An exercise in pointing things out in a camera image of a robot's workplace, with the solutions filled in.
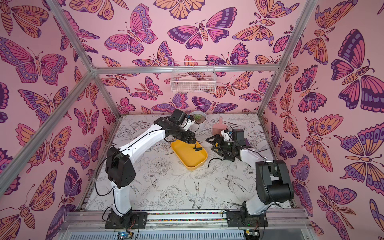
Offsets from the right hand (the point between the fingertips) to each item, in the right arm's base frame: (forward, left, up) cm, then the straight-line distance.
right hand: (206, 145), depth 87 cm
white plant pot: (+23, +4, -2) cm, 23 cm away
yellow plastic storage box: (-3, +9, -11) cm, 15 cm away
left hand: (+3, +7, +3) cm, 9 cm away
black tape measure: (-3, -15, -10) cm, 18 cm away
